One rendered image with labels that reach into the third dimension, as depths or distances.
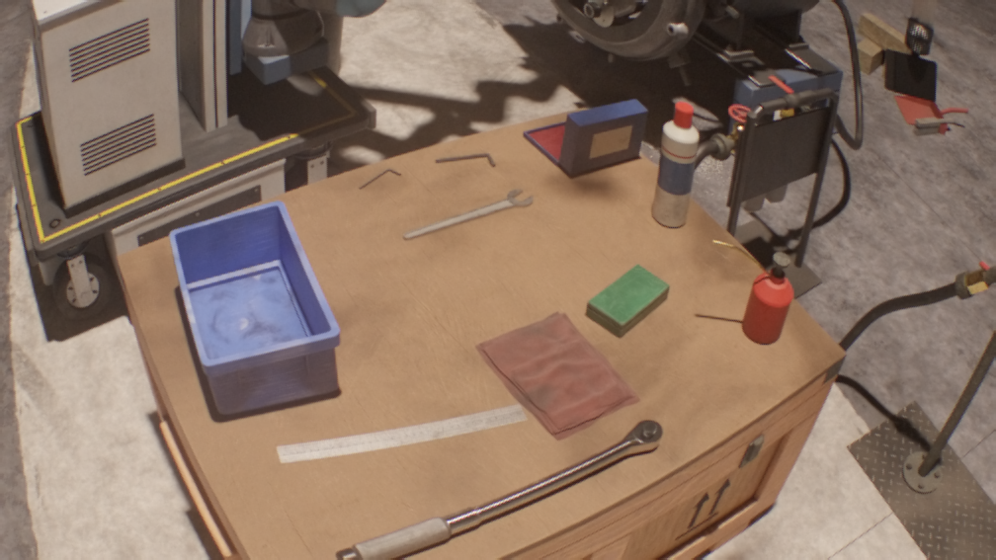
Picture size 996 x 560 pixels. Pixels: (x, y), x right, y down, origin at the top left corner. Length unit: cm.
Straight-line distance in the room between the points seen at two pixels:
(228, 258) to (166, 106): 59
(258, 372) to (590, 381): 44
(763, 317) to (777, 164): 73
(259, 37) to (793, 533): 154
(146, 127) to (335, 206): 56
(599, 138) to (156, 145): 92
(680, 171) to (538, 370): 43
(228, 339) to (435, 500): 40
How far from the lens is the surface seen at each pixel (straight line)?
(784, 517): 186
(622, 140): 173
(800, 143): 216
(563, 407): 130
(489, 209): 161
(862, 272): 255
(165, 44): 190
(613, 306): 143
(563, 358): 135
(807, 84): 295
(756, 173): 206
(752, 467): 158
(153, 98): 195
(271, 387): 127
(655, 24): 245
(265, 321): 142
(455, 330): 141
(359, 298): 145
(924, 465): 205
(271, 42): 198
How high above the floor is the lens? 144
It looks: 40 degrees down
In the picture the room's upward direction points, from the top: 3 degrees clockwise
